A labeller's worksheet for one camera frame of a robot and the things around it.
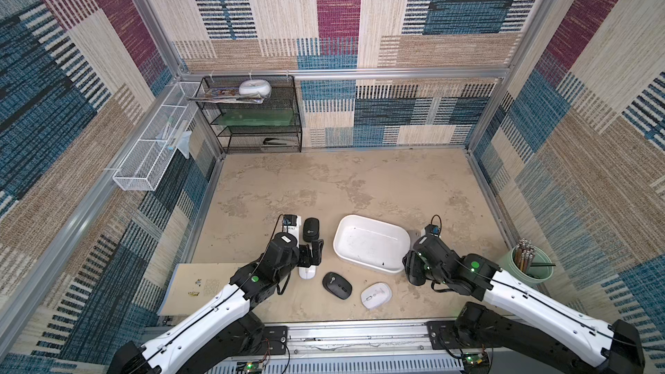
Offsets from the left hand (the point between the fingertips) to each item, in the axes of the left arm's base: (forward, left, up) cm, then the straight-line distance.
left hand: (310, 239), depth 81 cm
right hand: (-5, -30, -3) cm, 30 cm away
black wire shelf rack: (+53, +28, -6) cm, 60 cm away
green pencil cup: (-9, -68, -3) cm, 69 cm away
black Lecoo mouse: (-11, -8, -10) cm, 16 cm away
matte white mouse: (-14, -20, -10) cm, 26 cm away
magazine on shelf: (+44, +29, +23) cm, 57 cm away
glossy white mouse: (-6, +2, -11) cm, 13 cm away
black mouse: (+9, +1, -10) cm, 14 cm away
